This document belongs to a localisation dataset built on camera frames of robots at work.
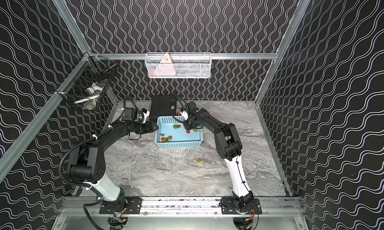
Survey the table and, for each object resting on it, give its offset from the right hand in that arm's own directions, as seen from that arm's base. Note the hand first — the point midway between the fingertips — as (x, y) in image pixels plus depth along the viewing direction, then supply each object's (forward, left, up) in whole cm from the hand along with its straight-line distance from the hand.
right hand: (187, 125), depth 102 cm
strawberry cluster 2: (-4, -1, -3) cm, 5 cm away
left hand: (-7, +20, +9) cm, 23 cm away
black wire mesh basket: (+11, +63, +24) cm, 68 cm away
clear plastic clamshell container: (-24, -8, -2) cm, 25 cm away
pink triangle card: (+18, +13, +33) cm, 40 cm away
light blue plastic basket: (-4, +11, -3) cm, 12 cm away
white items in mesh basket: (+3, +54, +26) cm, 60 cm away
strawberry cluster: (-10, +14, -2) cm, 18 cm away
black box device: (+15, +18, +3) cm, 24 cm away
